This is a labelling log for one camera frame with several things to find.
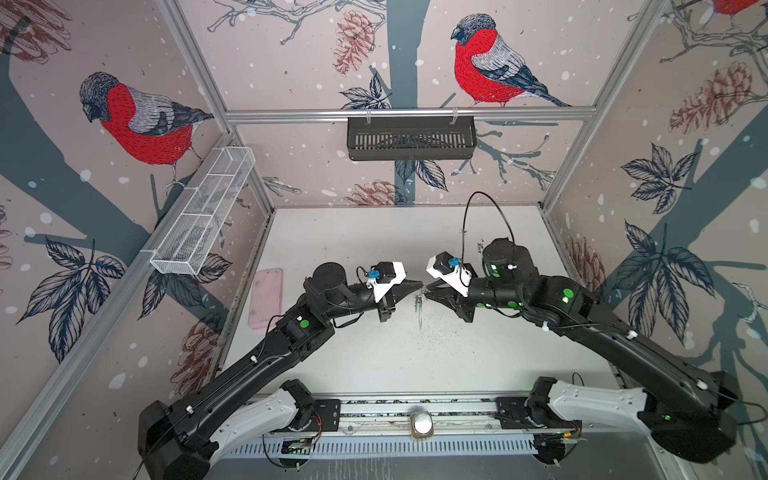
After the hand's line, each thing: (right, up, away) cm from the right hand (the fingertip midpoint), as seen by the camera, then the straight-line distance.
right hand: (424, 292), depth 63 cm
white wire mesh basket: (-58, +19, +16) cm, 63 cm away
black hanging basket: (-6, +48, +44) cm, 65 cm away
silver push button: (-1, -29, 0) cm, 29 cm away
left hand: (-2, +2, -4) cm, 5 cm away
